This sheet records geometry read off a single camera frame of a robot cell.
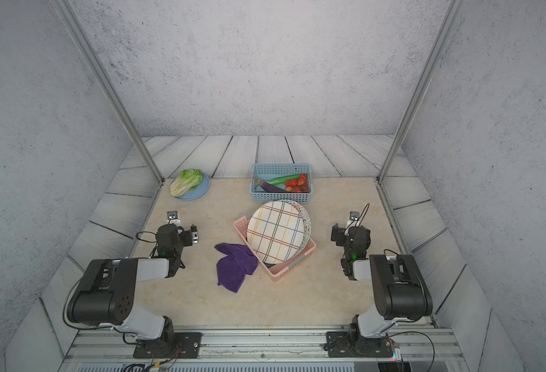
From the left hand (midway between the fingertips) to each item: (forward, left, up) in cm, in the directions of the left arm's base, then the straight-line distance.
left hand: (184, 225), depth 95 cm
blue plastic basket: (+36, -31, -4) cm, 48 cm away
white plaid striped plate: (-3, -37, -1) cm, 37 cm away
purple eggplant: (+25, -34, -5) cm, 42 cm away
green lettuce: (+27, +6, -1) cm, 28 cm away
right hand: (-2, -67, +1) cm, 67 cm away
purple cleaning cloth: (-17, -20, -4) cm, 27 cm away
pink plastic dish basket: (-20, -36, +1) cm, 42 cm away
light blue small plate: (+24, +1, -6) cm, 25 cm away
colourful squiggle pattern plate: (-3, -49, +3) cm, 49 cm away
